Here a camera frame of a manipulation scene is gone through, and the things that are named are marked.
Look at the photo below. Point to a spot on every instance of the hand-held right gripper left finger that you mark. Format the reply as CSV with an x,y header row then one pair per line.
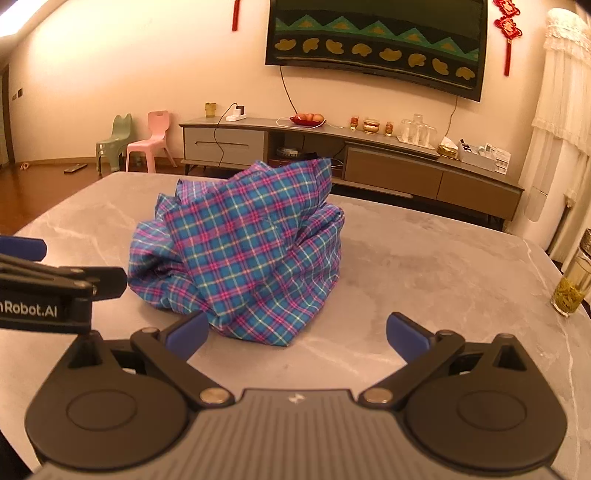
x,y
187,334

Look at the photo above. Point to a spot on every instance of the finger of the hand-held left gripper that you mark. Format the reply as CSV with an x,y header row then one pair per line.
x,y
23,248
106,280

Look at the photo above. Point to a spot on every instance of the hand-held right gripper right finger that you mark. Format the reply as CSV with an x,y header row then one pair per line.
x,y
406,337

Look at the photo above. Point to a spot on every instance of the blue pink plaid shirt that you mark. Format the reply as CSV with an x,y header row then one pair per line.
x,y
240,249

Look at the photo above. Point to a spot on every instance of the remote control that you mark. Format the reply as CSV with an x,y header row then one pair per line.
x,y
75,168

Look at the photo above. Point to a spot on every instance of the green plastic chair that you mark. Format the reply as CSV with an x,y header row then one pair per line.
x,y
121,134

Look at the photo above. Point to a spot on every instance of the pink plastic chair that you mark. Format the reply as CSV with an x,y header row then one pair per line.
x,y
159,129

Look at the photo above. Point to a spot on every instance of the grey television cabinet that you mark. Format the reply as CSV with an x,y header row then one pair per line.
x,y
392,168

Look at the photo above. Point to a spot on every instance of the glass tea bottle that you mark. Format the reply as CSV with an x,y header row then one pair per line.
x,y
570,286

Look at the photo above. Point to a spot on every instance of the gold tissue box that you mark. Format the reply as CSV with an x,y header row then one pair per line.
x,y
447,150

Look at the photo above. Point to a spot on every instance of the yellow glass jar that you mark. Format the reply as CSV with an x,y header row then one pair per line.
x,y
210,110

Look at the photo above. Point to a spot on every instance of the white paper packets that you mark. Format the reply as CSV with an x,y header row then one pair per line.
x,y
502,159

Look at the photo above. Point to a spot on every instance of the cluster of clear glasses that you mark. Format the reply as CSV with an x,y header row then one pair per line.
x,y
418,131

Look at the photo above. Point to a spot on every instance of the white power strip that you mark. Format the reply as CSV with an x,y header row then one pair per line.
x,y
235,118

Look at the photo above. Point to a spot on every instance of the amber drinking glass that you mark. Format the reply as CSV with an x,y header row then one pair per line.
x,y
388,128
354,122

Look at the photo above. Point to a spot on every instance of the gold bowl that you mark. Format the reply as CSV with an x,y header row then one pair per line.
x,y
371,126

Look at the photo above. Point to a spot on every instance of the red fruit plate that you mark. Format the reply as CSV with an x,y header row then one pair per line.
x,y
307,122

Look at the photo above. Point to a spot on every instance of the white lace curtain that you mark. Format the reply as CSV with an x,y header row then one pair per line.
x,y
558,115

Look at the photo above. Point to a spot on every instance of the red hanging tassel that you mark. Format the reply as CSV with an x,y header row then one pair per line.
x,y
236,14

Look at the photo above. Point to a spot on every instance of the wall switch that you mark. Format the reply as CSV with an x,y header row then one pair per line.
x,y
16,93

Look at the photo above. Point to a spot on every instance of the wall television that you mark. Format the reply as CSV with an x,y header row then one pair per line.
x,y
369,46

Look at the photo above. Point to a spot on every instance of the red knot wall ornament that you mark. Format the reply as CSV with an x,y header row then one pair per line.
x,y
508,25

